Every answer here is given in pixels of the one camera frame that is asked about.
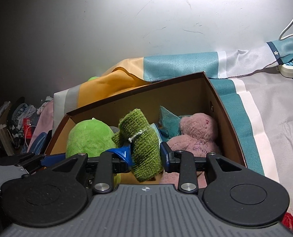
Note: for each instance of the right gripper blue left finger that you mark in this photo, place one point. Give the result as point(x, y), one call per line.
point(123, 153)

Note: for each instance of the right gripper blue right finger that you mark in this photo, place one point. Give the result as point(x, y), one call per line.
point(167, 157)

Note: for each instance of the dark green knitted cloth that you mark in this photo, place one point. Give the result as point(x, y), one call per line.
point(135, 130)

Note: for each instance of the teal mesh cloth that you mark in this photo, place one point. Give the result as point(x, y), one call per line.
point(169, 124)

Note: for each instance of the pink teddy bear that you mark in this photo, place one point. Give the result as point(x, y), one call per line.
point(198, 134)

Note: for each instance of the green plush toy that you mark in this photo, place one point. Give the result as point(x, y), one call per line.
point(89, 136)

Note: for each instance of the pink patterned pillow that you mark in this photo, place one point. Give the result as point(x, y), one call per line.
point(45, 122)

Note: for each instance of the brown cardboard shoe box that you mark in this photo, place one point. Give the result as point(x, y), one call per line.
point(182, 96)

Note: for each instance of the striped teal bed sheet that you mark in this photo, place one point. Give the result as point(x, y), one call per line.
point(242, 90)

